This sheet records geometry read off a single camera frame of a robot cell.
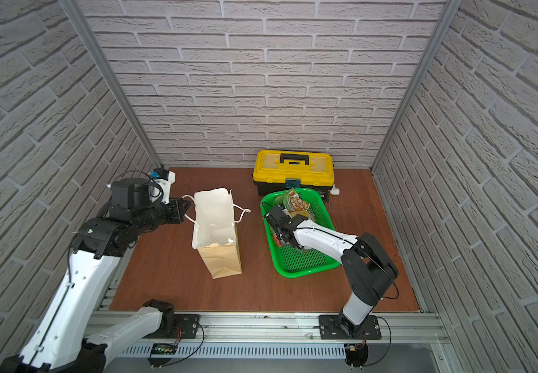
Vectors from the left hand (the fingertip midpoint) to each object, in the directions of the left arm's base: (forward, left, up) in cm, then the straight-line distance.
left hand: (186, 196), depth 68 cm
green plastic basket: (-8, -34, -31) cm, 47 cm away
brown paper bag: (+3, -2, -29) cm, 29 cm away
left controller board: (-36, +9, -35) cm, 51 cm away
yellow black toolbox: (+26, -28, -15) cm, 41 cm away
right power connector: (-37, -53, -32) cm, 72 cm away
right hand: (+3, -36, -25) cm, 44 cm away
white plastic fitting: (+25, -56, -28) cm, 67 cm away
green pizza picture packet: (+15, -36, -26) cm, 47 cm away
